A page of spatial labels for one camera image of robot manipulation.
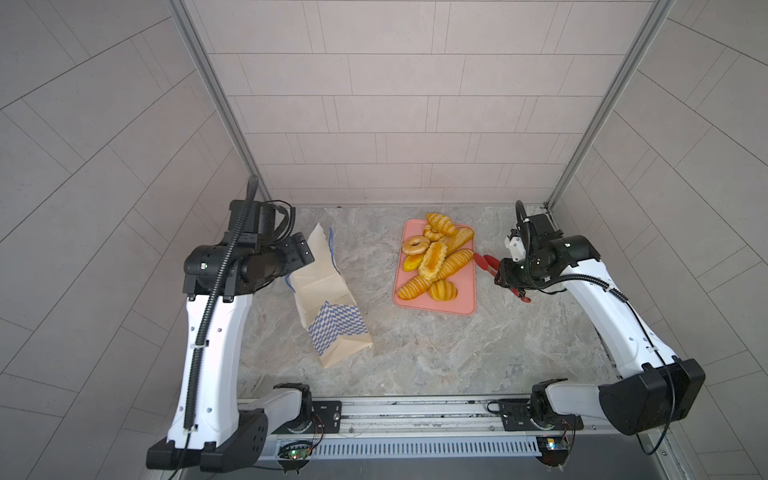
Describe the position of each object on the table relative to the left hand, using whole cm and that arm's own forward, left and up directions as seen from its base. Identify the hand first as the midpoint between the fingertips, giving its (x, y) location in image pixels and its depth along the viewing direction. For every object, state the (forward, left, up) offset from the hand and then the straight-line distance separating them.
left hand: (300, 252), depth 65 cm
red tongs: (+8, -48, -15) cm, 51 cm away
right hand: (+2, -48, -14) cm, 50 cm away
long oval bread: (+25, -43, -27) cm, 56 cm away
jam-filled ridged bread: (+15, -33, -24) cm, 43 cm away
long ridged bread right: (+16, -40, -27) cm, 51 cm away
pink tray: (+4, -43, -31) cm, 53 cm away
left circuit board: (-33, 0, -28) cm, 44 cm away
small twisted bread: (+27, -34, -26) cm, 51 cm away
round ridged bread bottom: (+5, -36, -26) cm, 45 cm away
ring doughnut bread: (+24, -28, -28) cm, 46 cm away
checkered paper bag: (-9, -6, -13) cm, 17 cm away
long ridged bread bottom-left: (+7, -27, -28) cm, 39 cm away
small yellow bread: (+16, -27, -28) cm, 42 cm away
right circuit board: (-33, -58, -32) cm, 74 cm away
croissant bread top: (+29, -37, -23) cm, 52 cm away
